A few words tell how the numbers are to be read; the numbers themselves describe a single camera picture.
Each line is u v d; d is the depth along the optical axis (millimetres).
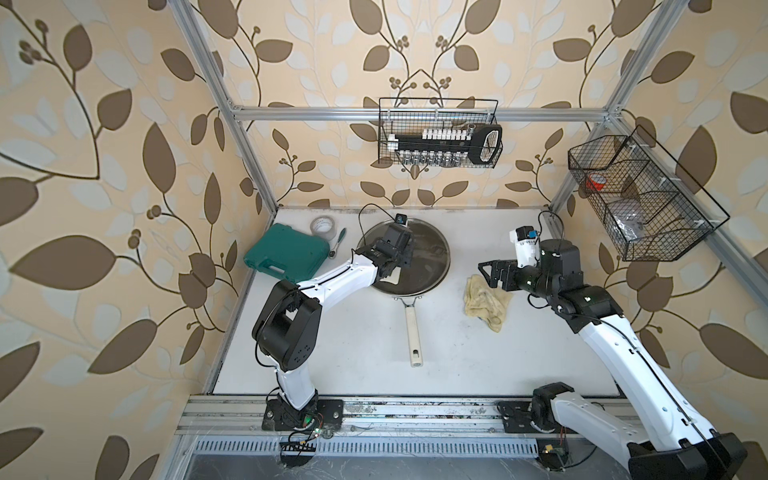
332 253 1055
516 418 734
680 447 371
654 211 722
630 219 738
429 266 987
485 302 912
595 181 843
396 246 693
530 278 615
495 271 657
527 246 650
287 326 470
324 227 1155
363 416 753
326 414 740
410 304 865
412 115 911
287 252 1019
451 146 841
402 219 800
